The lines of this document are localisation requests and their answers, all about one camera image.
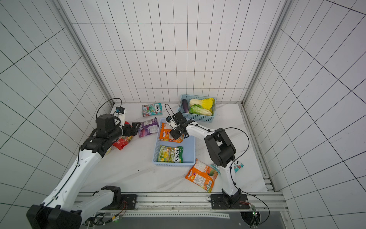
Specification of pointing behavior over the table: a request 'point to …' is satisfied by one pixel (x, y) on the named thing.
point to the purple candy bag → (148, 127)
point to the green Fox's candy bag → (170, 154)
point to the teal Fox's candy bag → (153, 109)
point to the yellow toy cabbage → (208, 103)
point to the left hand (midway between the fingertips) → (130, 125)
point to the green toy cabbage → (198, 109)
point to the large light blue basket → (189, 150)
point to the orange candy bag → (165, 135)
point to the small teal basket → (196, 117)
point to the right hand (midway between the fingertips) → (170, 131)
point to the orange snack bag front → (202, 174)
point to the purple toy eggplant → (185, 106)
